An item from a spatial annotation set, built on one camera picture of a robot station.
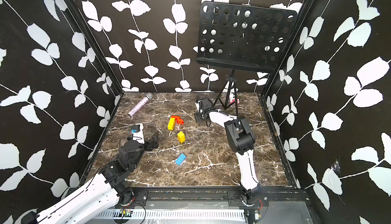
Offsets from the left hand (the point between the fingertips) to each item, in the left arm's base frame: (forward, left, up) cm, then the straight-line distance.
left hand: (150, 130), depth 77 cm
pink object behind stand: (+23, -49, -6) cm, 54 cm away
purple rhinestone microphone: (+33, +17, -18) cm, 41 cm away
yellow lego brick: (+3, -15, -14) cm, 20 cm away
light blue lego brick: (-9, -14, -18) cm, 25 cm away
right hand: (+21, -25, -16) cm, 36 cm away
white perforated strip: (-35, -11, -19) cm, 41 cm away
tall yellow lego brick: (+15, -7, -18) cm, 24 cm away
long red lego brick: (+18, -12, -17) cm, 28 cm away
